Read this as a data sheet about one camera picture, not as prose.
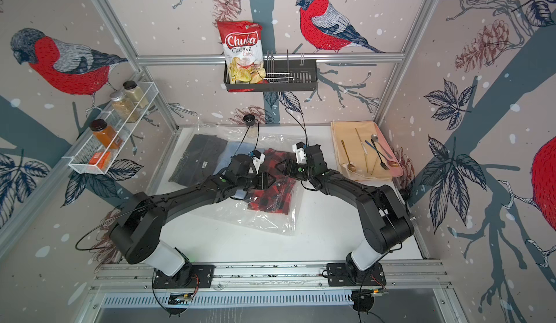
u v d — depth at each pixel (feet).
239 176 2.25
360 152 3.57
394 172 3.30
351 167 3.35
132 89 2.62
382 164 3.40
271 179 2.72
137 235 1.44
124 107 2.45
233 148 3.65
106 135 2.18
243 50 2.67
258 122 4.09
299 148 2.72
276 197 2.90
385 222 1.49
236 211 2.88
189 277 2.26
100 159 2.13
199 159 3.39
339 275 2.39
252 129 3.65
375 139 3.74
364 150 3.59
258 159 2.61
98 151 2.34
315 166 2.33
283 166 2.63
